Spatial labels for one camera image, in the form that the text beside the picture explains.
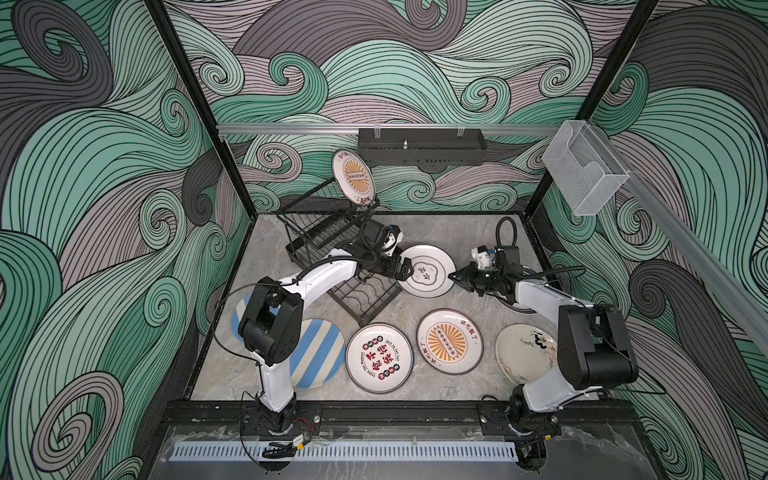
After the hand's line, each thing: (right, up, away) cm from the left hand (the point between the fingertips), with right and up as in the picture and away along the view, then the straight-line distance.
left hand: (402, 264), depth 88 cm
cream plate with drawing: (+36, -25, -3) cm, 44 cm away
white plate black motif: (+10, -1, +5) cm, 12 cm away
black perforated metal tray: (+7, +38, +7) cm, 39 cm away
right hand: (+14, -4, +2) cm, 15 cm away
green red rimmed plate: (+30, -16, +5) cm, 35 cm away
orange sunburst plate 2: (+14, -23, -2) cm, 27 cm away
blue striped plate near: (-24, -26, -4) cm, 36 cm away
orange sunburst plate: (-15, +27, +5) cm, 31 cm away
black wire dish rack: (-26, +13, +5) cm, 29 cm away
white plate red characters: (-7, -27, -4) cm, 28 cm away
